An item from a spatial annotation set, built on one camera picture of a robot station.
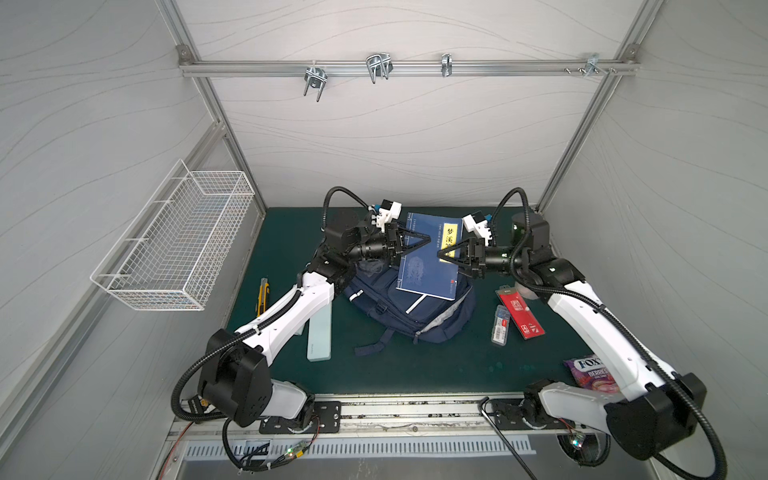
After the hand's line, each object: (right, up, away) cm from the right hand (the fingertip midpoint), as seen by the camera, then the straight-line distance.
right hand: (445, 251), depth 67 cm
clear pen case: (+20, -23, +21) cm, 38 cm away
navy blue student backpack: (-18, -14, +26) cm, 34 cm away
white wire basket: (-64, -1, +1) cm, 64 cm away
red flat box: (+27, -20, +24) cm, 42 cm away
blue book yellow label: (-6, -4, -4) cm, 8 cm away
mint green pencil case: (-33, -28, +17) cm, 47 cm away
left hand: (-3, +3, -3) cm, 5 cm away
